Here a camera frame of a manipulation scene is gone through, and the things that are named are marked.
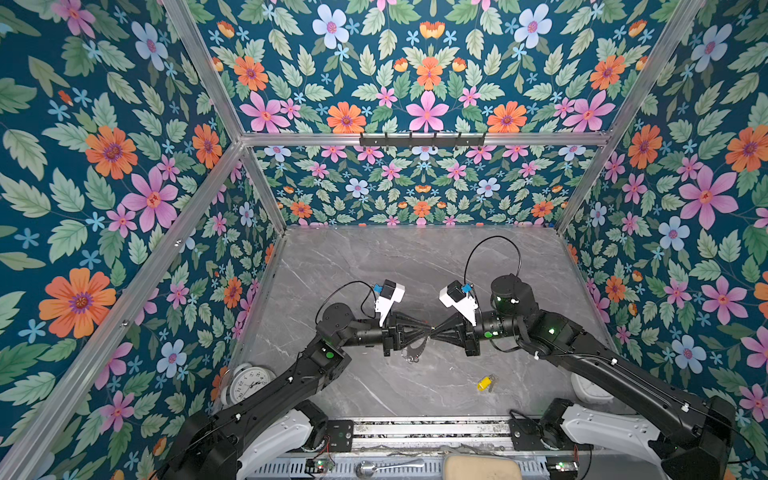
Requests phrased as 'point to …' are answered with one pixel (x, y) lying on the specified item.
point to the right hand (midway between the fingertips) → (433, 331)
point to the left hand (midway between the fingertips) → (430, 333)
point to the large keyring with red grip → (412, 353)
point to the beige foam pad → (481, 467)
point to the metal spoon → (366, 468)
